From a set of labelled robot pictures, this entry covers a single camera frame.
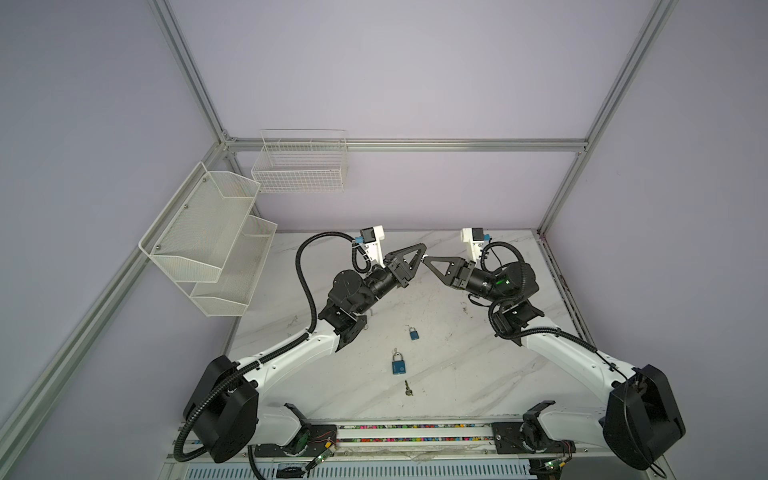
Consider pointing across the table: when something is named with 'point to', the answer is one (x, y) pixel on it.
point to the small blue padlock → (413, 334)
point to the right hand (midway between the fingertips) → (424, 266)
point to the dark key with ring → (408, 391)
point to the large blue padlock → (398, 366)
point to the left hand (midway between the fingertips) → (427, 248)
